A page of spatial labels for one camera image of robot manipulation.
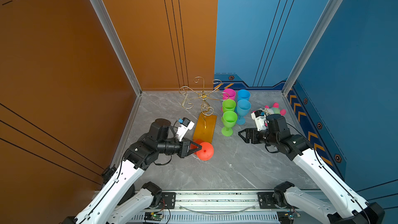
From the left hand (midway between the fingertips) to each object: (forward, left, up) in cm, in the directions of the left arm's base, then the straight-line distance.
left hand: (200, 147), depth 63 cm
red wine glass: (-1, -2, -1) cm, 3 cm away
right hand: (+11, -20, -6) cm, 24 cm away
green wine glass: (+35, -17, -14) cm, 41 cm away
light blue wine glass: (+29, -24, -10) cm, 39 cm away
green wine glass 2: (+25, -16, -16) cm, 34 cm away
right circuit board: (-21, -40, -27) cm, 53 cm away
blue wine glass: (+44, -27, -14) cm, 53 cm away
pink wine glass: (+46, -18, -15) cm, 52 cm away
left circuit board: (-21, +21, -28) cm, 41 cm away
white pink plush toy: (+36, -48, -20) cm, 64 cm away
